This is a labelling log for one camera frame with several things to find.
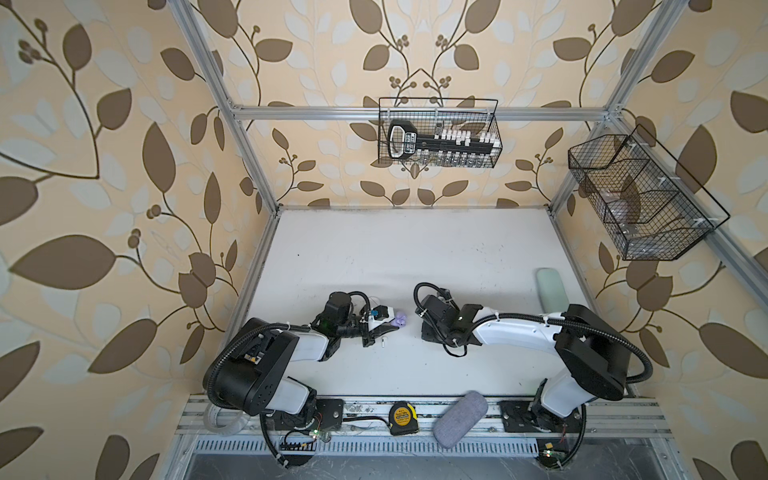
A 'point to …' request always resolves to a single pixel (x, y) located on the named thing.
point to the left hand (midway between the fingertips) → (396, 319)
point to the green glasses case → (552, 293)
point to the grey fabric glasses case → (459, 419)
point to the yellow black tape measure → (403, 419)
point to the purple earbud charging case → (400, 319)
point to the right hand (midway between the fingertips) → (426, 334)
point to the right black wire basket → (651, 206)
